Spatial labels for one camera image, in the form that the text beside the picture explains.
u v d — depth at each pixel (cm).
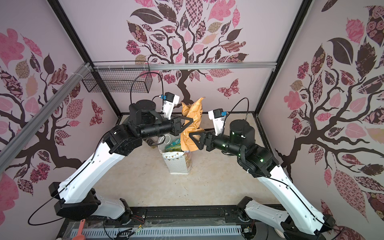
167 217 74
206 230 78
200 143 49
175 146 83
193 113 55
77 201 39
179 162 74
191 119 56
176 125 47
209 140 48
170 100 49
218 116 49
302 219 36
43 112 61
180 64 93
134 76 95
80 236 68
